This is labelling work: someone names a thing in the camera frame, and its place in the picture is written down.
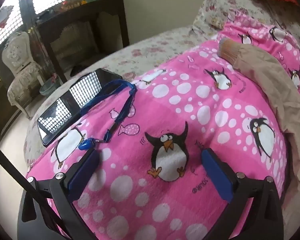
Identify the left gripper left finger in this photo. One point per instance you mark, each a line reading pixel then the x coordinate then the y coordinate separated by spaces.
pixel 47 210

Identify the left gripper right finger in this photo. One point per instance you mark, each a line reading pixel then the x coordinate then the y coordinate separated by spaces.
pixel 253 209

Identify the beige zip jacket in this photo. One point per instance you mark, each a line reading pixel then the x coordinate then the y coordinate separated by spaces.
pixel 284 99

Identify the pink penguin blanket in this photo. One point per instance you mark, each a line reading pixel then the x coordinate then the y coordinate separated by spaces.
pixel 150 183

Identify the teal basin on floor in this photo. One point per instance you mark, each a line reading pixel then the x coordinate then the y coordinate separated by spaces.
pixel 50 86

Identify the white upholstered chair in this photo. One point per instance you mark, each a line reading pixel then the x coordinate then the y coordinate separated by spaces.
pixel 29 76

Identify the floral bed sheet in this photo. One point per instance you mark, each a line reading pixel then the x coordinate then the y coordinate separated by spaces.
pixel 147 54

